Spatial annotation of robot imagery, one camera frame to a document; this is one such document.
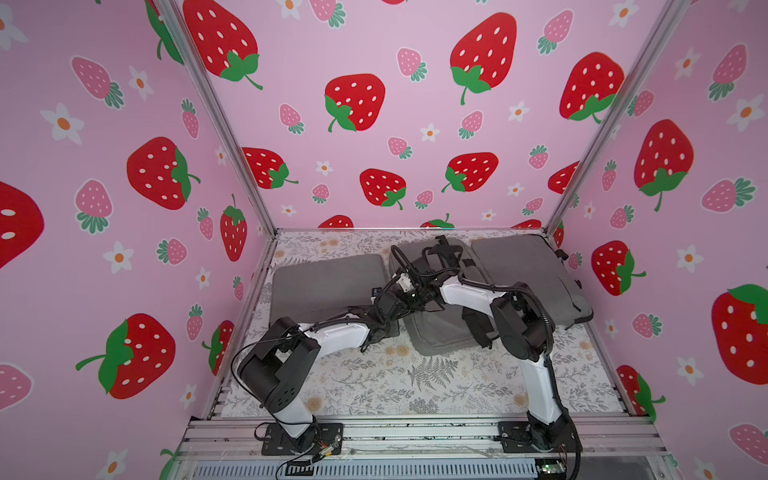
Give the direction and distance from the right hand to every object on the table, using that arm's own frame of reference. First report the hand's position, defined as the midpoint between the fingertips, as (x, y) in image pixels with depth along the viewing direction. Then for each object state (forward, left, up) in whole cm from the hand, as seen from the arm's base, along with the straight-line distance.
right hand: (386, 312), depth 94 cm
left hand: (-3, -2, -2) cm, 4 cm away
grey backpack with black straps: (-4, -15, +2) cm, 16 cm away
